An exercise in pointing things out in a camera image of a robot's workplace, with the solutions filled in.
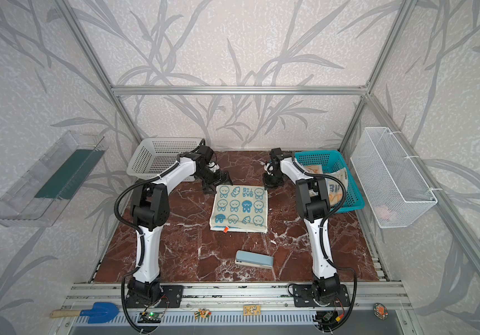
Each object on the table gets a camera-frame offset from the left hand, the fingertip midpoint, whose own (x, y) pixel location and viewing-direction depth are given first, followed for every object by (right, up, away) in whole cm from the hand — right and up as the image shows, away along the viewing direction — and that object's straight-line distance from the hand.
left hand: (228, 179), depth 96 cm
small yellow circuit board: (+12, -43, -26) cm, 52 cm away
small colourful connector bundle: (-6, -44, -26) cm, 51 cm away
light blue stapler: (+12, -30, -18) cm, 36 cm away
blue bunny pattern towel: (+5, -14, 0) cm, 15 cm away
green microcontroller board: (-24, -46, -25) cm, 58 cm away
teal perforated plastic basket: (+53, +9, +13) cm, 56 cm away
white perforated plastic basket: (-45, +13, +19) cm, 51 cm away
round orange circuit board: (+55, -44, -26) cm, 75 cm away
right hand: (+18, -1, +9) cm, 20 cm away
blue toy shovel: (-42, -45, -24) cm, 66 cm away
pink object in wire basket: (+57, -10, -24) cm, 63 cm away
